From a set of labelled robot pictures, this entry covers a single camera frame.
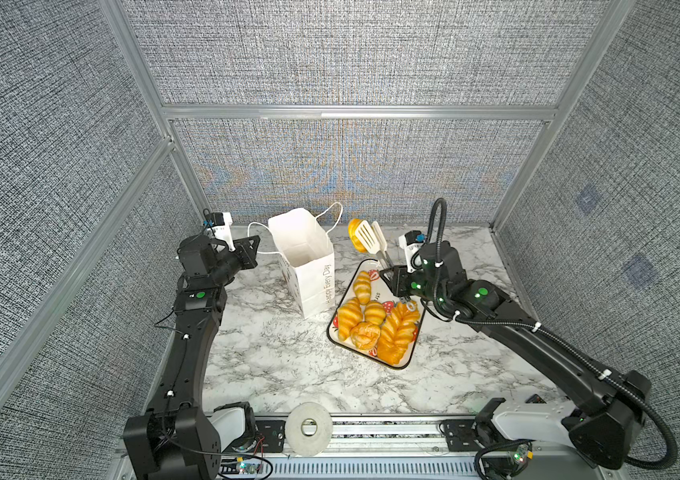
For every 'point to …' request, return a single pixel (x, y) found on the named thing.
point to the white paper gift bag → (304, 242)
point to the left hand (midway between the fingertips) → (259, 237)
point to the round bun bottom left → (365, 335)
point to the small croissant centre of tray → (375, 312)
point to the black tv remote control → (535, 398)
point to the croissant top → (352, 228)
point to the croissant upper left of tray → (362, 287)
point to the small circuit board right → (522, 454)
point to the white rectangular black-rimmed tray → (332, 329)
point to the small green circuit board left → (245, 468)
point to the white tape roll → (314, 445)
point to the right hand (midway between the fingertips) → (384, 270)
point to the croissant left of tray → (350, 313)
